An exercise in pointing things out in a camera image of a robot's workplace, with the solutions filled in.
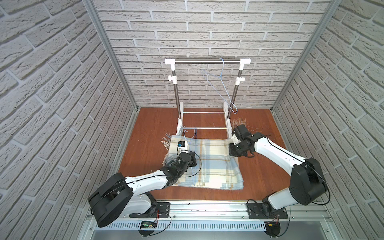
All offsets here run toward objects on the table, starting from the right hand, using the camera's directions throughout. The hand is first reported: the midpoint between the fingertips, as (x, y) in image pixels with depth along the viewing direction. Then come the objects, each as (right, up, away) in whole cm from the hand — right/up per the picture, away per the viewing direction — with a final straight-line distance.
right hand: (227, 154), depth 86 cm
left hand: (-19, +3, -1) cm, 19 cm away
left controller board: (-42, -32, -14) cm, 55 cm away
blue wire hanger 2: (-19, +10, +12) cm, 25 cm away
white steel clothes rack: (+4, +25, +17) cm, 31 cm away
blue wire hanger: (-2, +47, +21) cm, 52 cm away
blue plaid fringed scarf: (-7, -9, -1) cm, 11 cm away
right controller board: (+19, -32, -16) cm, 41 cm away
